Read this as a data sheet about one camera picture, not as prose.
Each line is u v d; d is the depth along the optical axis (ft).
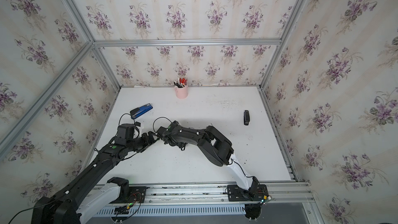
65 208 1.26
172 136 2.11
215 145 1.81
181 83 3.62
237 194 2.40
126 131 2.06
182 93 3.59
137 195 2.38
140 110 3.38
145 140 2.36
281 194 2.44
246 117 3.21
